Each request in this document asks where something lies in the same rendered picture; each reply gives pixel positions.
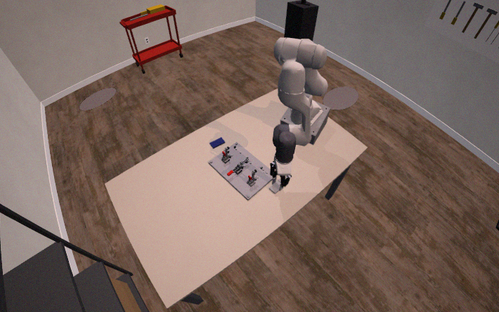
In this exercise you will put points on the blue rectangular plate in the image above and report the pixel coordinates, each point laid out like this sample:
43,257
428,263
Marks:
217,143

